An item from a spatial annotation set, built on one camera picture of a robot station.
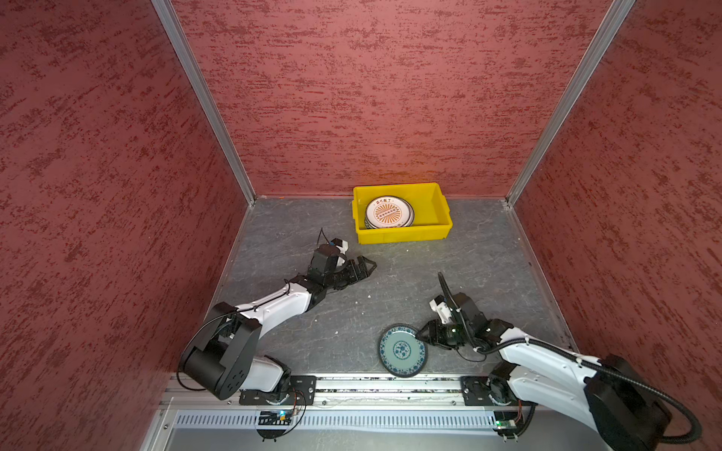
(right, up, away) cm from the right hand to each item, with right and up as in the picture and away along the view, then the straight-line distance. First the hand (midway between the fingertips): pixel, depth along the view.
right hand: (420, 344), depth 82 cm
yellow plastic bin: (+12, +39, +34) cm, 53 cm away
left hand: (-16, +20, +4) cm, 26 cm away
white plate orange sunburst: (-8, +41, +28) cm, 50 cm away
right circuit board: (+20, -15, -11) cm, 27 cm away
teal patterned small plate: (-6, -2, -1) cm, 6 cm away
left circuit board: (-41, -15, -9) cm, 45 cm away
